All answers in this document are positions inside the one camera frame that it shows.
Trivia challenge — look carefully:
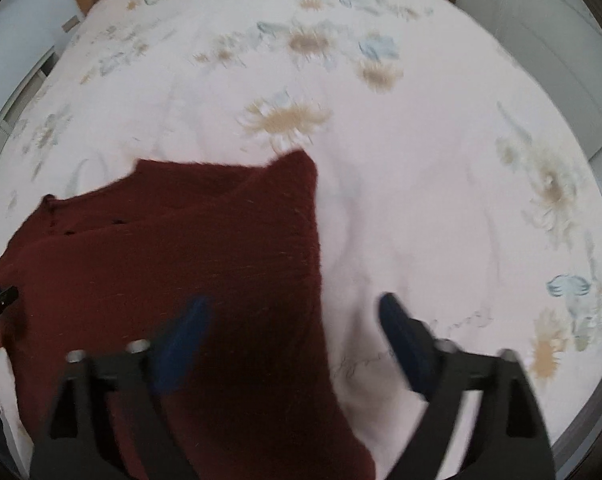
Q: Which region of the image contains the dark red knit sweater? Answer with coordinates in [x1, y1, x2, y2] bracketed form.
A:
[0, 151, 376, 479]

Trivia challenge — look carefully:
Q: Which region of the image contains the white low radiator cabinet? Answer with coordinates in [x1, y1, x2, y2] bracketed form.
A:
[0, 48, 58, 156]

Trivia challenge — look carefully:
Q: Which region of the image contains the floral pink bed cover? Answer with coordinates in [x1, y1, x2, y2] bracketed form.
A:
[0, 0, 602, 479]

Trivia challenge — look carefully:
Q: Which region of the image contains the left wall socket plate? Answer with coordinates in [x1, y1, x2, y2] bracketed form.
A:
[62, 15, 80, 32]

